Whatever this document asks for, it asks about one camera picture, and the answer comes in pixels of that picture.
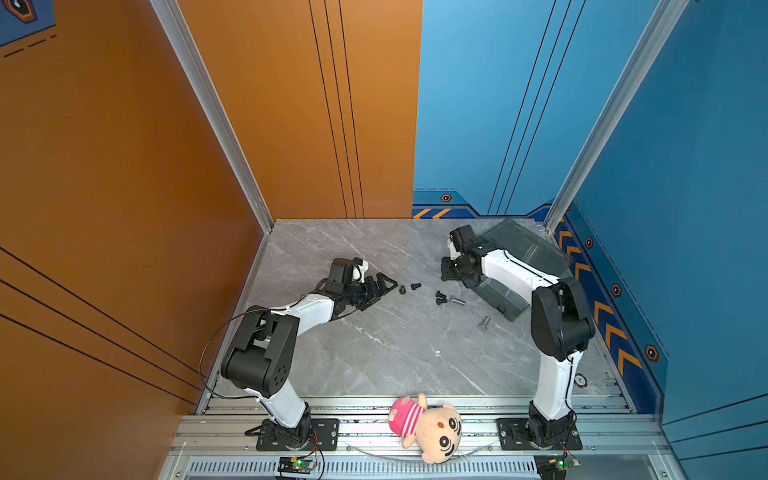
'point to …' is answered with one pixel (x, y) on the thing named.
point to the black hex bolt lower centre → (439, 301)
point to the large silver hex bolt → (460, 301)
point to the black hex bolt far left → (402, 290)
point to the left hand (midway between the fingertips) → (390, 288)
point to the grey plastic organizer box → (528, 247)
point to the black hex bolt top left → (415, 285)
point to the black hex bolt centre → (439, 294)
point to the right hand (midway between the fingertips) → (443, 271)
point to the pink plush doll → (437, 431)
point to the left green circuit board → (293, 464)
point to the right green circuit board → (554, 466)
